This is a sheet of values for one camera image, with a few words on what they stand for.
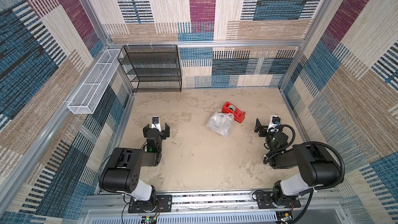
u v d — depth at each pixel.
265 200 0.73
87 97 0.71
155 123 0.78
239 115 0.99
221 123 0.94
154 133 0.74
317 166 0.45
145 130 0.85
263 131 0.81
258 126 0.87
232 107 1.00
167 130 0.87
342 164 0.43
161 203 0.73
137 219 0.71
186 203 0.75
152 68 1.08
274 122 0.76
